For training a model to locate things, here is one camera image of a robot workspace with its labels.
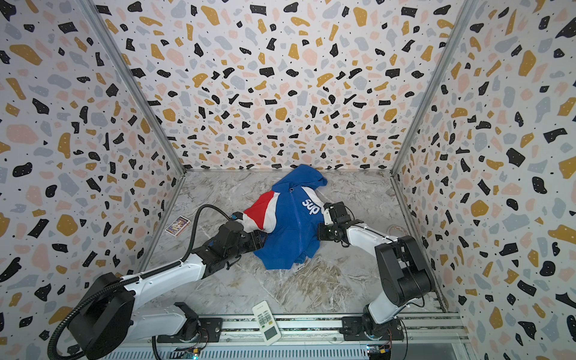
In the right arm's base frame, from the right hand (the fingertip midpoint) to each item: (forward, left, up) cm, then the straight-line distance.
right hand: (315, 228), depth 93 cm
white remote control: (-34, +17, -4) cm, 38 cm away
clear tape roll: (+5, -36, -5) cm, 37 cm away
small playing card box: (+2, +59, -3) cm, 60 cm away
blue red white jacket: (+7, +10, -3) cm, 13 cm away
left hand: (-6, +20, +7) cm, 22 cm away
